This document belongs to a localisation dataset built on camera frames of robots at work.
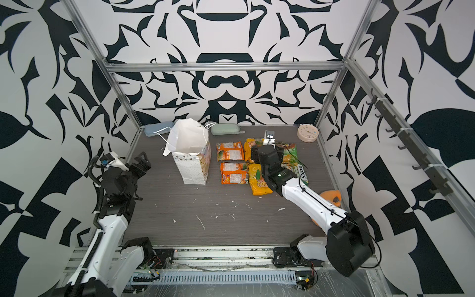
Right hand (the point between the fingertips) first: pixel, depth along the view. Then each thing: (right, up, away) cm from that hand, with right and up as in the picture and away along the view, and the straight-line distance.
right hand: (266, 144), depth 81 cm
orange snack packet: (-14, -15, +15) cm, 26 cm away
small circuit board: (+13, -52, -10) cm, 54 cm away
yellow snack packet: (-7, 0, +25) cm, 25 cm away
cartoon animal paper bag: (-38, +2, +17) cm, 42 cm away
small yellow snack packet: (-2, -20, +10) cm, 23 cm away
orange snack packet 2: (-17, -4, +24) cm, 29 cm away
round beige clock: (+30, +7, +33) cm, 45 cm away
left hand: (-54, -4, -5) cm, 54 cm away
